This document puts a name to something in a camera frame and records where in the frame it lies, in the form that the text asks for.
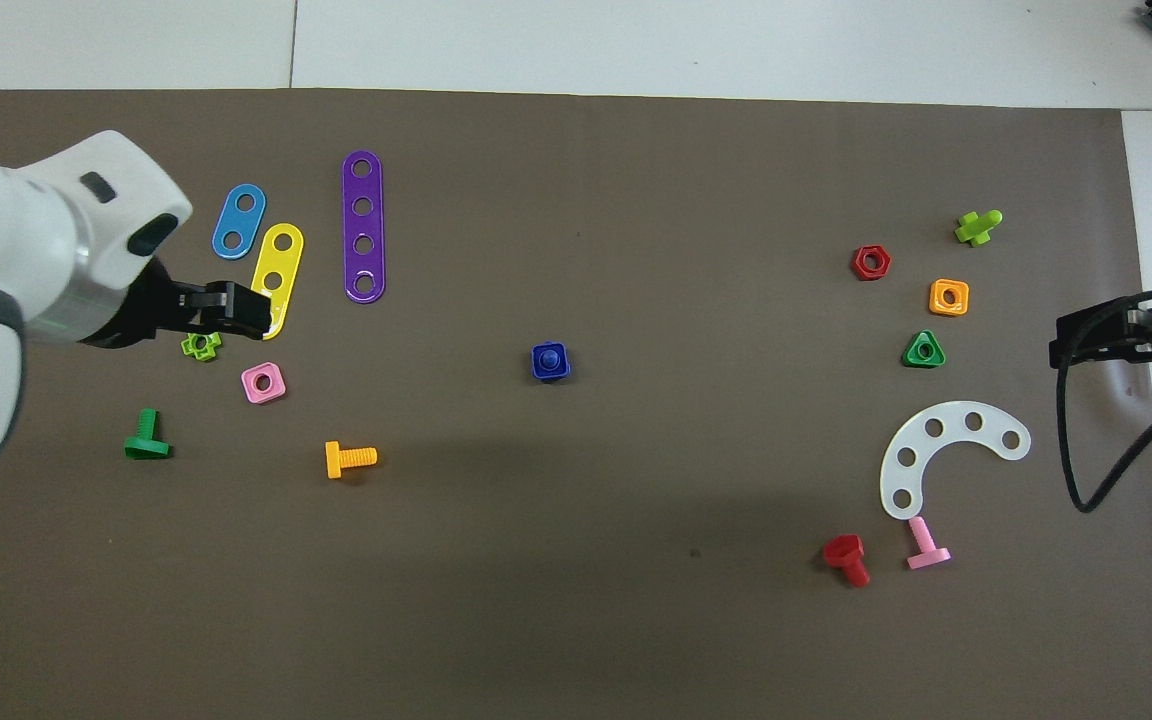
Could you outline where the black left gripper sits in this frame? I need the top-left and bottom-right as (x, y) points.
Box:
(81, 255), (273, 350)

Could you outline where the blue square plastic nut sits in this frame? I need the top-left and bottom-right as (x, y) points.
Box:
(531, 342), (572, 383)

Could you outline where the yellow three-hole plastic strip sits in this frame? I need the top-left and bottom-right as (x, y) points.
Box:
(249, 222), (305, 342)

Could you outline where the pink square plastic nut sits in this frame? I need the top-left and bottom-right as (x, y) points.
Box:
(241, 362), (288, 405)

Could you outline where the blue two-hole plastic strip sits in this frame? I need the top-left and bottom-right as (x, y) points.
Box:
(211, 183), (268, 261)

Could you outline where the lime green cross bolt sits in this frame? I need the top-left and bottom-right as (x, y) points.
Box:
(954, 209), (1004, 247)

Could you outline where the green plastic bolt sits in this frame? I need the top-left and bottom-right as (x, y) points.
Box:
(123, 408), (173, 461)

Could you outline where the purple four-hole plastic strip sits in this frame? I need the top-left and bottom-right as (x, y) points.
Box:
(341, 150), (387, 304)

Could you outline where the green triangular plastic nut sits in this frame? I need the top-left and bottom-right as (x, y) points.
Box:
(902, 329), (947, 369)

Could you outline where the orange plastic bolt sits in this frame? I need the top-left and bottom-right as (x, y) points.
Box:
(325, 440), (378, 480)

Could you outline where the white curved five-hole strip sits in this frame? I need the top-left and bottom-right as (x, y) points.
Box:
(880, 400), (1032, 521)

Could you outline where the pink plastic bolt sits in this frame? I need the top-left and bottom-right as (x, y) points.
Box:
(906, 515), (952, 571)

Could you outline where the red hexagonal plastic bolt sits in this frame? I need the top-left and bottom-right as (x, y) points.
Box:
(822, 534), (872, 588)

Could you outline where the brown table mat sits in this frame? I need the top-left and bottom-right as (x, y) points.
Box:
(0, 88), (1152, 720)

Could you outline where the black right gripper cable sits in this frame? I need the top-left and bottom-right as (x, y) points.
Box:
(1056, 288), (1152, 514)

